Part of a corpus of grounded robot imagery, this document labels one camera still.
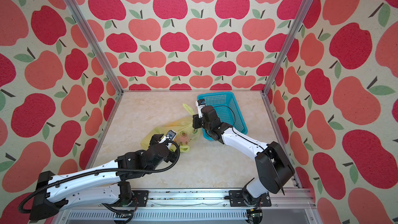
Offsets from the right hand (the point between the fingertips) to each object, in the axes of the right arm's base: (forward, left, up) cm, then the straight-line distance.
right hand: (196, 115), depth 85 cm
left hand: (-18, +9, +1) cm, 20 cm away
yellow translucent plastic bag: (-10, +5, -5) cm, 12 cm away
